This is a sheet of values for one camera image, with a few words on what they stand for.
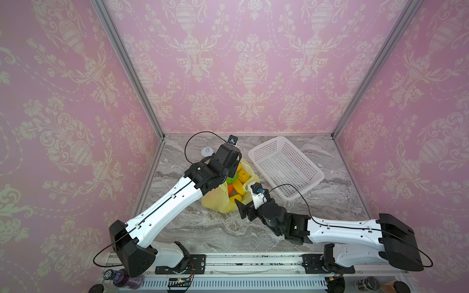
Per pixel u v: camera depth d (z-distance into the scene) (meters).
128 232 0.39
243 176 0.95
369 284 0.62
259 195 0.61
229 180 0.90
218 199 0.73
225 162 0.51
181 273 0.71
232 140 0.61
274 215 0.53
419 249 0.68
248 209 0.63
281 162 1.06
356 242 0.45
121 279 0.59
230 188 0.91
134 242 0.38
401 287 0.61
